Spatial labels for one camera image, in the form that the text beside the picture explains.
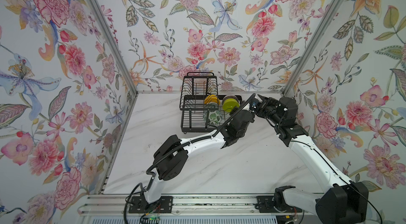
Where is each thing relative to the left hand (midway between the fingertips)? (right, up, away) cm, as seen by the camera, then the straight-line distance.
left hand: (248, 102), depth 78 cm
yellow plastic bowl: (-16, +4, +29) cm, 33 cm away
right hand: (+3, +5, -2) cm, 6 cm away
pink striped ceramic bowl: (-4, +5, +29) cm, 30 cm away
